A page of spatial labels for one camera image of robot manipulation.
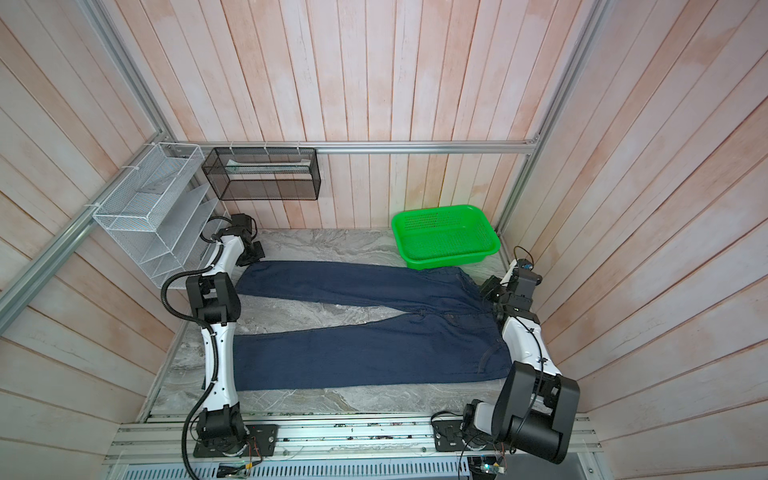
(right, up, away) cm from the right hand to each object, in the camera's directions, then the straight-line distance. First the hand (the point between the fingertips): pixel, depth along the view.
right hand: (489, 277), depth 88 cm
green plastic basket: (-7, +14, +30) cm, 34 cm away
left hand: (-80, +5, +22) cm, 83 cm away
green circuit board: (-7, -45, -18) cm, 49 cm away
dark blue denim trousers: (-10, -20, +2) cm, 22 cm away
